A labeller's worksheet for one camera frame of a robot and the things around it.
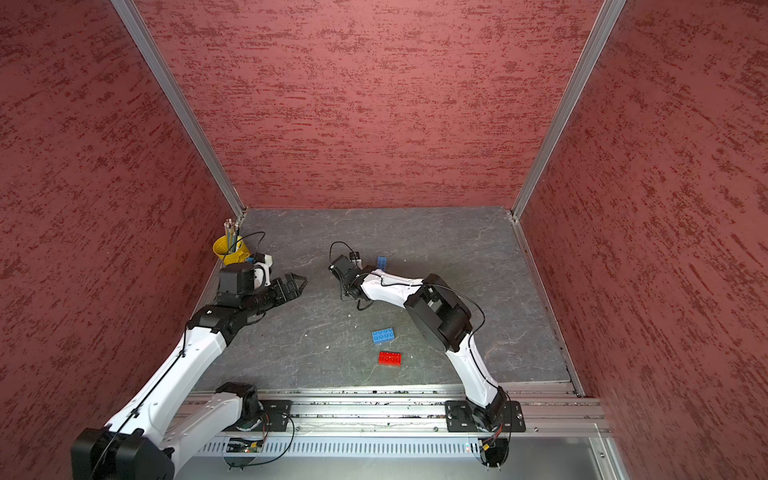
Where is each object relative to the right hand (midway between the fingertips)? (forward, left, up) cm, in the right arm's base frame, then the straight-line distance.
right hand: (356, 294), depth 97 cm
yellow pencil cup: (+13, +45, +10) cm, 48 cm away
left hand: (-7, +15, +15) cm, 22 cm away
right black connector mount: (-43, -36, -1) cm, 57 cm away
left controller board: (-41, +26, -1) cm, 49 cm away
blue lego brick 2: (-15, -9, +1) cm, 18 cm away
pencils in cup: (+13, +38, +17) cm, 44 cm away
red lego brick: (-22, -11, +2) cm, 25 cm away
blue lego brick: (+12, -9, +1) cm, 15 cm away
